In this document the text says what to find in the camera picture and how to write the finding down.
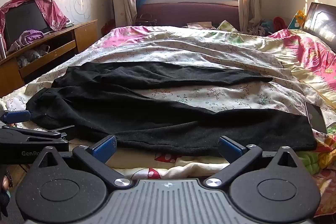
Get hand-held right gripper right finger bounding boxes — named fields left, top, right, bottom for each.
left=204, top=135, right=302, bottom=189

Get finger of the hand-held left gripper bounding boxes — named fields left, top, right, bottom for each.
left=0, top=110, right=32, bottom=127
left=0, top=124, right=76, bottom=147

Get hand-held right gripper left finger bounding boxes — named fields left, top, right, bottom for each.
left=31, top=135, right=133, bottom=189

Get black pants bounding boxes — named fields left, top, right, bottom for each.
left=26, top=62, right=318, bottom=157

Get grey cloth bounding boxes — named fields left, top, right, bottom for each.
left=17, top=46, right=50, bottom=67

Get metal thermos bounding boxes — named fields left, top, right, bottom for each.
left=0, top=35, right=7, bottom=60

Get purple cloth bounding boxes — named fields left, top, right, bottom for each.
left=12, top=29, right=44, bottom=51

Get black smartphone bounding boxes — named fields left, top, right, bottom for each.
left=304, top=102, right=328, bottom=135

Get white floral bed sheet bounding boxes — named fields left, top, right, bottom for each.
left=0, top=26, right=328, bottom=119

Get black television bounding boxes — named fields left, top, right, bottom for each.
left=4, top=1, right=49, bottom=48

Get wooden television cabinet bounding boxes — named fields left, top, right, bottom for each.
left=0, top=19, right=98, bottom=98

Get television under pink cloth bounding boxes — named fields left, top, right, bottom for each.
left=0, top=0, right=71, bottom=38

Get red bag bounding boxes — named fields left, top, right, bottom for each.
left=101, top=19, right=116, bottom=35

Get colourful cartoon printed quilt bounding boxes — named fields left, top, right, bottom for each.
left=100, top=26, right=336, bottom=216

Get green and white bag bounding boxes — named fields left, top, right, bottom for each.
left=217, top=20, right=238, bottom=31

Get pile of clothes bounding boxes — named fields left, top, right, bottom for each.
left=244, top=18, right=273, bottom=35

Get red cloth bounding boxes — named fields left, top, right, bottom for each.
left=273, top=17, right=288, bottom=30

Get dark handbag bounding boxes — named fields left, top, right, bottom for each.
left=136, top=13, right=157, bottom=28

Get yellow cartoon pillow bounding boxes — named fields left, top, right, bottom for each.
left=287, top=10, right=306, bottom=30

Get maroon bench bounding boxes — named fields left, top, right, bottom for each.
left=136, top=2, right=240, bottom=30

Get dark wooden headboard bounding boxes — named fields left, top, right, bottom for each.
left=303, top=2, right=336, bottom=51

